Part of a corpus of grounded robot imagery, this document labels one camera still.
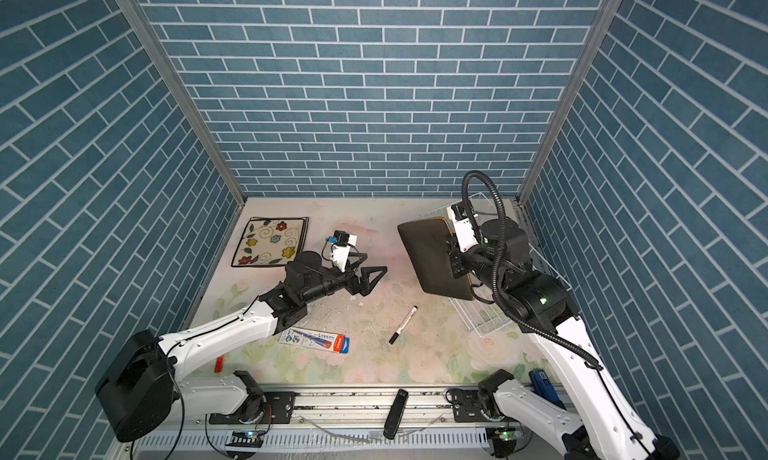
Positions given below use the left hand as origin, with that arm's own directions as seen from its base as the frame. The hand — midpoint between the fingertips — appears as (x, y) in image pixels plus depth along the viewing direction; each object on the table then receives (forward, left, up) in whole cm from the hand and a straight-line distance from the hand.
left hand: (377, 265), depth 75 cm
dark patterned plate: (+23, +39, -21) cm, 50 cm away
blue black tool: (-25, -41, -17) cm, 51 cm away
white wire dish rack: (-6, -31, -19) cm, 37 cm away
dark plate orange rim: (+4, -12, +3) cm, 13 cm away
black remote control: (-30, -4, -20) cm, 36 cm away
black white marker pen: (-7, -7, -21) cm, 23 cm away
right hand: (-1, -15, +14) cm, 21 cm away
